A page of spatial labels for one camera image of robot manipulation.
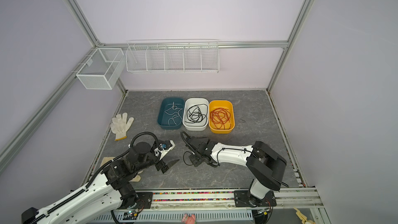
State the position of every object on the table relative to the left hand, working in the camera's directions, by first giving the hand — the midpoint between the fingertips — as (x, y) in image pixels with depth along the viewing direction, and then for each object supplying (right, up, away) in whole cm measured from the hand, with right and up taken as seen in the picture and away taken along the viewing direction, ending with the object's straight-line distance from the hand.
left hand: (172, 152), depth 74 cm
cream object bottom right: (+60, -27, -6) cm, 66 cm away
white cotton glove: (-41, +9, +27) cm, 50 cm away
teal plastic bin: (-12, +15, +30) cm, 35 cm away
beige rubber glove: (-40, -8, +13) cm, 43 cm away
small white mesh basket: (-53, +47, +30) cm, 77 cm away
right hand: (+11, -7, +11) cm, 17 cm away
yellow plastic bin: (+32, +23, +32) cm, 51 cm away
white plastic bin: (+5, +25, +33) cm, 42 cm away
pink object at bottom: (+9, -27, -8) cm, 30 cm away
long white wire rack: (-5, +55, +25) cm, 60 cm away
